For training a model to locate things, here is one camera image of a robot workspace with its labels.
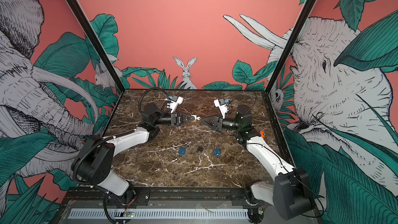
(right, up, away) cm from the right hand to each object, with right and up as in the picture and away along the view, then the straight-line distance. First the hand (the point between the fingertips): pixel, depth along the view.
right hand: (202, 122), depth 69 cm
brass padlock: (-3, +1, +2) cm, 4 cm away
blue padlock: (-12, -19, +20) cm, 30 cm away
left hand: (-4, +1, 0) cm, 4 cm away
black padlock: (-2, -19, +22) cm, 29 cm away
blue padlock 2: (+8, -20, +19) cm, 29 cm away
